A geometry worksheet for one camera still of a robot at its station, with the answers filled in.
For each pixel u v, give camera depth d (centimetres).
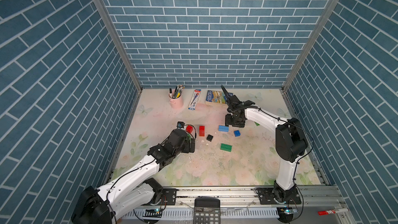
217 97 112
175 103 105
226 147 89
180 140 61
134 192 57
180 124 72
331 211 69
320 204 76
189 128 96
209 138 94
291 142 51
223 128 96
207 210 68
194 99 112
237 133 95
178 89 98
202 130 93
